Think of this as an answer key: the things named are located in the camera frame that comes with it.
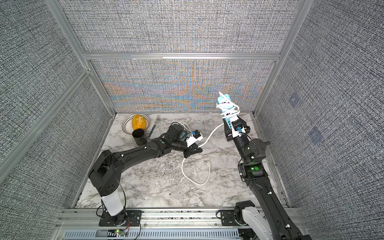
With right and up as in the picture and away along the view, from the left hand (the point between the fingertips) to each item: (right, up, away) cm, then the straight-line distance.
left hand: (203, 148), depth 80 cm
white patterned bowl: (-54, +13, +29) cm, 63 cm away
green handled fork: (-33, +18, +37) cm, 53 cm away
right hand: (+11, +18, -16) cm, 27 cm away
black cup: (-41, +5, +18) cm, 45 cm away
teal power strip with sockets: (-10, +8, -7) cm, 15 cm away
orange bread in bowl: (-44, +15, +26) cm, 53 cm away
